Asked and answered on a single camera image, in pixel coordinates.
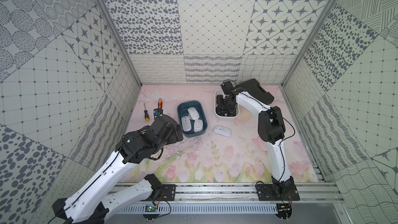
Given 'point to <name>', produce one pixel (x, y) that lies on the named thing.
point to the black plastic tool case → (253, 86)
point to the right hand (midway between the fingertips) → (223, 107)
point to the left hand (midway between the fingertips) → (177, 132)
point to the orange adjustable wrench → (160, 103)
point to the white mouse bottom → (193, 113)
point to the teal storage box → (182, 111)
